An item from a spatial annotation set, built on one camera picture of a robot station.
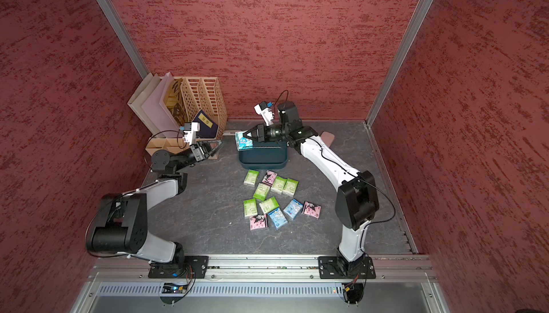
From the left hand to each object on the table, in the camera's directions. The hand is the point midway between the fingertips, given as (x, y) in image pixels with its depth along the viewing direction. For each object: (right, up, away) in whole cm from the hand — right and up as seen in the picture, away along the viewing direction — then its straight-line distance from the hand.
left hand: (223, 146), depth 74 cm
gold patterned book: (-30, +20, +25) cm, 44 cm away
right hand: (+8, +3, +3) cm, 9 cm away
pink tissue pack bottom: (+12, -30, +8) cm, 34 cm away
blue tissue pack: (+7, +2, 0) cm, 7 cm away
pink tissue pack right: (+33, -27, +11) cm, 44 cm away
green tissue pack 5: (+16, -25, +13) cm, 32 cm away
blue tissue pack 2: (+26, -26, +12) cm, 39 cm away
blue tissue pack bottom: (+19, -29, +9) cm, 36 cm away
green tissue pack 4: (+8, -26, +12) cm, 29 cm away
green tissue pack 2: (+20, -18, +18) cm, 32 cm away
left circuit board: (-18, -49, -2) cm, 53 cm away
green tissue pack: (+12, -21, +17) cm, 29 cm away
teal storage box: (+13, -6, +28) cm, 31 cm away
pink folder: (-33, +9, +20) cm, 40 cm away
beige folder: (-40, +28, +20) cm, 53 cm away
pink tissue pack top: (+16, -15, +20) cm, 30 cm away
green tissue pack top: (+7, -15, +21) cm, 27 cm away
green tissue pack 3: (+25, -19, +18) cm, 36 cm away
